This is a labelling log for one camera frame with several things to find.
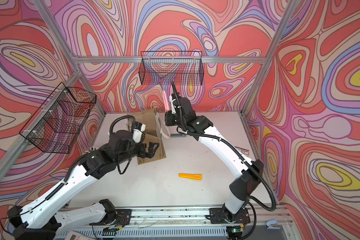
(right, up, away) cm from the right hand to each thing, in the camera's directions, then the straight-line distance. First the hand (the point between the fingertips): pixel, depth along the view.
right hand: (166, 119), depth 74 cm
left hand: (-6, -11, -6) cm, 14 cm away
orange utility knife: (+16, -33, +12) cm, 39 cm away
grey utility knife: (+5, -10, +31) cm, 33 cm away
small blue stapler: (+50, -51, -3) cm, 72 cm away
